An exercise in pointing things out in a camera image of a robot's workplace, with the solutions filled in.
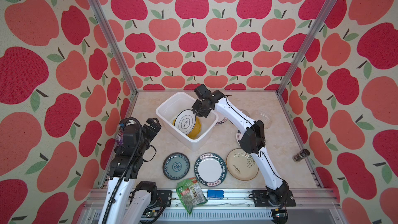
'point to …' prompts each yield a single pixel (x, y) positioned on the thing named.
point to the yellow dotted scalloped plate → (195, 132)
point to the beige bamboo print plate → (241, 165)
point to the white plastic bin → (167, 110)
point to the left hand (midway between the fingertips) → (155, 126)
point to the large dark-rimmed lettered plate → (210, 169)
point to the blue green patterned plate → (175, 166)
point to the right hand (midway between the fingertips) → (192, 114)
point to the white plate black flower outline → (185, 122)
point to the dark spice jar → (304, 153)
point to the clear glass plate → (259, 115)
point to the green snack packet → (190, 193)
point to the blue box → (215, 193)
